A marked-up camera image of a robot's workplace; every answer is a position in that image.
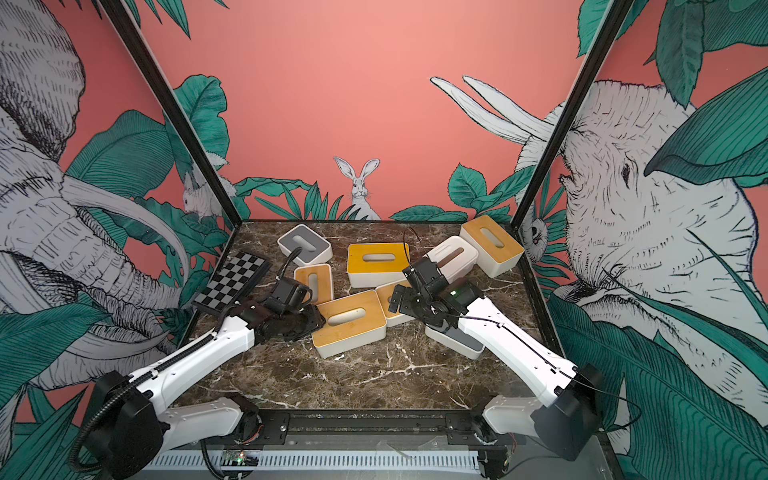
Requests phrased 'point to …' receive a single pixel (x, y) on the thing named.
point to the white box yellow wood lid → (373, 264)
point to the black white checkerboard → (230, 283)
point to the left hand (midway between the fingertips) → (326, 319)
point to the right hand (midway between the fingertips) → (401, 303)
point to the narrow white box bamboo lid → (316, 277)
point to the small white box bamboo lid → (385, 296)
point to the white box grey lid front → (455, 339)
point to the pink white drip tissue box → (455, 258)
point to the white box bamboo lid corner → (498, 252)
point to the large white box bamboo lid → (351, 322)
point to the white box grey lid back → (314, 249)
